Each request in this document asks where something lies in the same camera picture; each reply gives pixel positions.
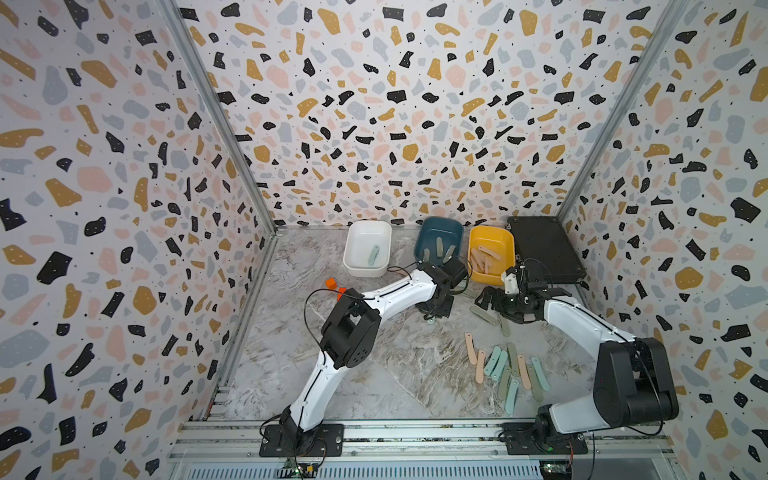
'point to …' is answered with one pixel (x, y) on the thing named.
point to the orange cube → (331, 283)
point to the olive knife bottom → (513, 358)
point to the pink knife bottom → (481, 366)
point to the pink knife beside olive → (470, 348)
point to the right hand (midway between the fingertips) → (488, 304)
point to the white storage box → (367, 250)
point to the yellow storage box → (501, 241)
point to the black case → (544, 255)
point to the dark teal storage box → (438, 234)
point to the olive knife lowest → (504, 382)
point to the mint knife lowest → (511, 401)
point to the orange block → (341, 290)
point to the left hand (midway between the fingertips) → (443, 311)
